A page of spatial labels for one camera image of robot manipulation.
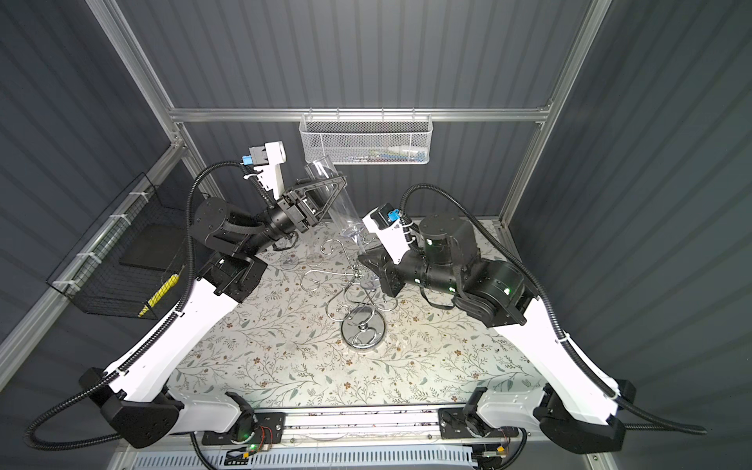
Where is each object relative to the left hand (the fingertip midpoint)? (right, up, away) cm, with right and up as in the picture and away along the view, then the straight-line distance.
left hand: (343, 179), depth 46 cm
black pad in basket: (-54, -10, +31) cm, 63 cm away
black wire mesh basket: (-57, -18, +17) cm, 62 cm away
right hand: (+3, -13, +8) cm, 16 cm away
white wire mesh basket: (0, +36, +78) cm, 86 cm away
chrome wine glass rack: (-1, -25, +31) cm, 40 cm away
